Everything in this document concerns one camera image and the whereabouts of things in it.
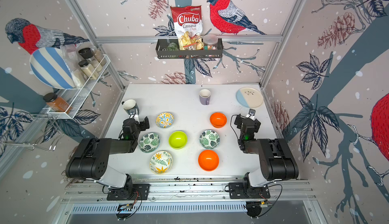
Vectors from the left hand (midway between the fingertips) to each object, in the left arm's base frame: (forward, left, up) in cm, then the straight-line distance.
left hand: (141, 114), depth 94 cm
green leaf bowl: (-16, -6, -8) cm, 19 cm away
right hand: (-1, -67, 0) cm, 67 cm away
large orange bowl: (-26, -42, -6) cm, 50 cm away
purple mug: (+16, -41, -1) cm, 44 cm away
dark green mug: (+8, +10, 0) cm, 13 cm away
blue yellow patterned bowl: (0, -14, -8) cm, 16 cm away
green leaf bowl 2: (-14, -43, -8) cm, 46 cm away
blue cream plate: (+22, -76, -9) cm, 79 cm away
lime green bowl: (-15, -24, -6) cm, 29 cm away
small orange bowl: (0, -50, -6) cm, 50 cm away
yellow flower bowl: (-27, -16, -7) cm, 32 cm away
